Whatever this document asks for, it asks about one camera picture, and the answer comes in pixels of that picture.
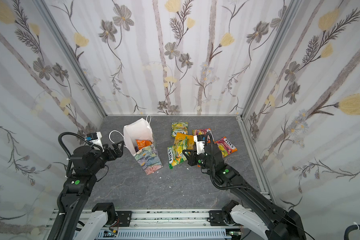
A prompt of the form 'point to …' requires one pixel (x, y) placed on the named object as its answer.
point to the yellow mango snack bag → (190, 139)
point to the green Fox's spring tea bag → (182, 127)
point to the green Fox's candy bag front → (175, 155)
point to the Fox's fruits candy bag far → (202, 131)
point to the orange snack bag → (142, 143)
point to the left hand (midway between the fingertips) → (113, 139)
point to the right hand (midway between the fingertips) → (181, 149)
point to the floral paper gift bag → (148, 157)
